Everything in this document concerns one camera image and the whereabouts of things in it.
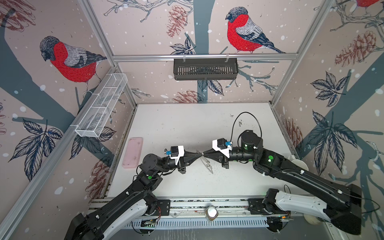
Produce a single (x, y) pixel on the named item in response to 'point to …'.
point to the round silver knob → (211, 213)
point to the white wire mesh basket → (100, 106)
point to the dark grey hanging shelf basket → (205, 69)
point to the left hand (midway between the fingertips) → (199, 157)
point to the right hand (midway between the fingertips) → (202, 154)
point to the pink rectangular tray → (133, 153)
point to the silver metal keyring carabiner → (208, 163)
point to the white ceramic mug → (298, 162)
